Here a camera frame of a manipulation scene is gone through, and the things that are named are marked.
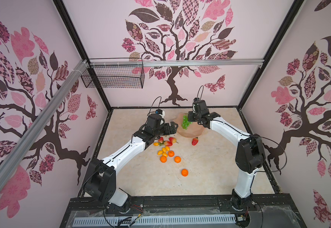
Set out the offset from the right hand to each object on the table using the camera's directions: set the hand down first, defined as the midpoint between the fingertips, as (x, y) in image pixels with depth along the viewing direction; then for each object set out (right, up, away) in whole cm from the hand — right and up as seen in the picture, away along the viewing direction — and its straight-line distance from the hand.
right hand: (191, 112), depth 93 cm
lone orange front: (-5, -37, -10) cm, 39 cm away
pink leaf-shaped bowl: (+3, -13, +8) cm, 15 cm away
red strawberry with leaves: (-21, -20, +5) cm, 29 cm away
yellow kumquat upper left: (-18, -26, +2) cm, 31 cm away
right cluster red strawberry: (-12, -19, +5) cm, 23 cm away
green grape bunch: (-3, -7, +4) cm, 9 cm away
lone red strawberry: (+4, -20, +5) cm, 21 cm away
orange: (-9, -31, -5) cm, 32 cm away
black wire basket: (-53, +27, +2) cm, 59 cm away
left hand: (-13, -10, -10) cm, 19 cm away
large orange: (-19, -31, -4) cm, 36 cm away
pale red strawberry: (-16, -22, +4) cm, 27 cm away
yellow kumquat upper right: (-16, -25, +2) cm, 29 cm away
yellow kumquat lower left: (-21, -27, -1) cm, 34 cm away
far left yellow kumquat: (-24, -22, +5) cm, 33 cm away
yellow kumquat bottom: (-18, -28, -1) cm, 33 cm away
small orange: (-13, -28, -1) cm, 31 cm away
